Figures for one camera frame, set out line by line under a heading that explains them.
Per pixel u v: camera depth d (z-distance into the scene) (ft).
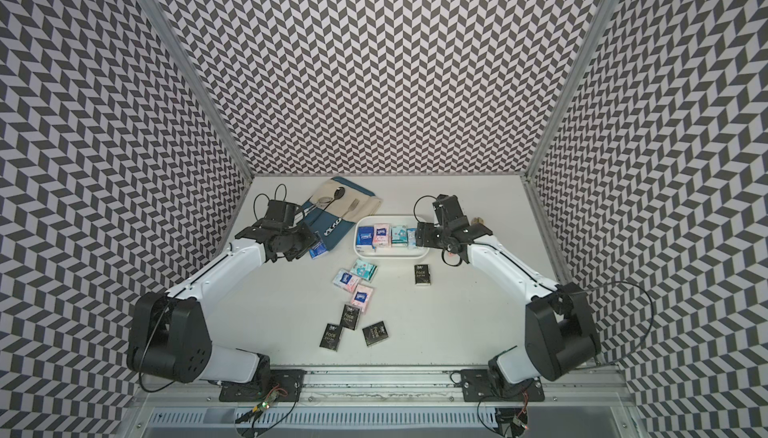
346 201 3.58
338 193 3.67
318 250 2.81
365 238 3.07
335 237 3.27
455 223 2.14
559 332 1.38
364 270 2.99
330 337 2.58
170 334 1.36
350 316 2.64
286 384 2.37
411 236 3.22
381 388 2.42
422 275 2.94
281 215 2.27
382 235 3.09
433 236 2.52
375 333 2.60
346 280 2.91
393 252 3.17
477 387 2.37
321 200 3.55
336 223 3.38
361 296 2.78
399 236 3.24
